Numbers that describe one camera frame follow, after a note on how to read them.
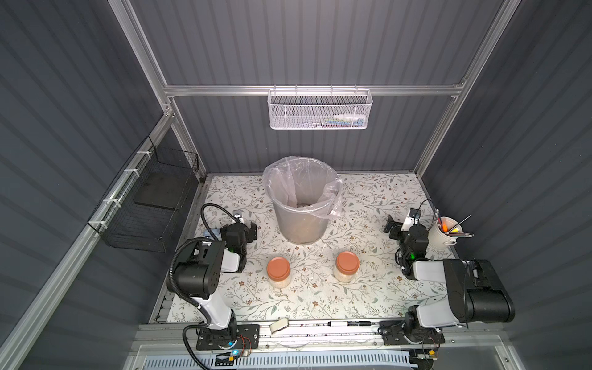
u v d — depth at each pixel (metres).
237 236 0.75
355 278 0.86
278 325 0.74
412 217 0.77
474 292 0.45
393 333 0.74
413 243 0.69
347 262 0.79
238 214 0.85
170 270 0.46
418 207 0.74
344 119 0.92
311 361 0.77
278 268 0.78
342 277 0.83
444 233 0.85
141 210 0.73
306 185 0.95
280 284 0.82
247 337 0.72
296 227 0.92
